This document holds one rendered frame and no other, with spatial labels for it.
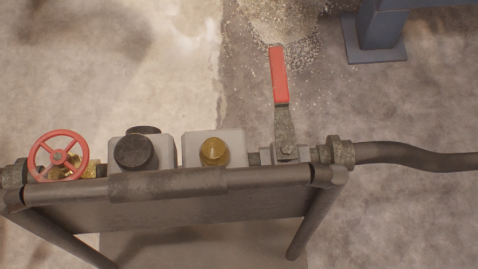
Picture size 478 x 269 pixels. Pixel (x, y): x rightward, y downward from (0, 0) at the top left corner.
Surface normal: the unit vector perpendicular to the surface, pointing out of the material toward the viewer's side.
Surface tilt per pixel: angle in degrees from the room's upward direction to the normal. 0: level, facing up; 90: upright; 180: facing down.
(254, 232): 0
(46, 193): 15
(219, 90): 0
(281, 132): 0
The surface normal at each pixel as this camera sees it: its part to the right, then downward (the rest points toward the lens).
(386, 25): 0.07, 0.92
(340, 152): 0.01, -0.22
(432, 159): 0.69, -0.08
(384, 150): 0.22, -0.13
